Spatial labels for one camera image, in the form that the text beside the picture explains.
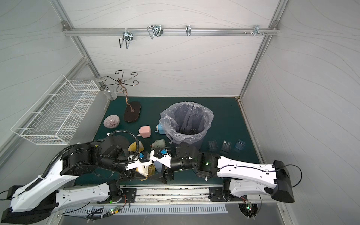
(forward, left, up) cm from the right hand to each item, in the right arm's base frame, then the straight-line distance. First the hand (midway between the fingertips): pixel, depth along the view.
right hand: (149, 167), depth 58 cm
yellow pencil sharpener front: (-2, +1, +3) cm, 4 cm away
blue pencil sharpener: (+31, +4, -21) cm, 38 cm away
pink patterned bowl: (+39, +43, -24) cm, 63 cm away
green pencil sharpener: (+20, +2, -19) cm, 28 cm away
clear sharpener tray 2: (+24, -41, -28) cm, 56 cm away
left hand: (-2, +2, 0) cm, 3 cm away
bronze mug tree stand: (+47, +30, -24) cm, 61 cm away
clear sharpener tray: (+24, -32, -27) cm, 49 cm away
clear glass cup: (+49, +38, +6) cm, 63 cm away
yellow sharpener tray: (-1, -1, -2) cm, 2 cm away
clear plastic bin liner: (+32, -14, -12) cm, 37 cm away
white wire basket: (+20, +51, +5) cm, 55 cm away
